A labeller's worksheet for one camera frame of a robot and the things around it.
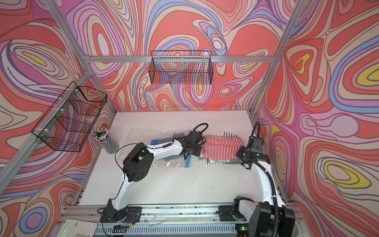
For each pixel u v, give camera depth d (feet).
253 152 2.04
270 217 1.28
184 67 3.16
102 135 2.77
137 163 1.81
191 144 2.46
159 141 3.26
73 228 2.25
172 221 2.40
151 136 3.52
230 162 2.96
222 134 3.42
